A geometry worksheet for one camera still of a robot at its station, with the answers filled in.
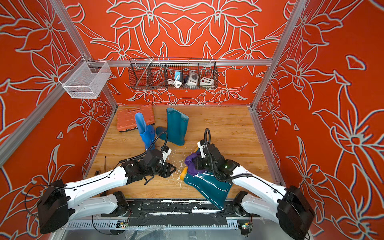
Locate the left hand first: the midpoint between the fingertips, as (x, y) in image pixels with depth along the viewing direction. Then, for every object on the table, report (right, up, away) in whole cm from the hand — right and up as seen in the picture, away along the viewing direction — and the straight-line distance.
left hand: (174, 167), depth 78 cm
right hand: (+8, +3, 0) cm, 9 cm away
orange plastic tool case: (-40, +28, +31) cm, 58 cm away
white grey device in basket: (+10, +51, +12) cm, 53 cm away
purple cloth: (+9, 0, -1) cm, 10 cm away
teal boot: (+23, -13, 0) cm, 26 cm away
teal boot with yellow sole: (+1, +22, +6) cm, 23 cm away
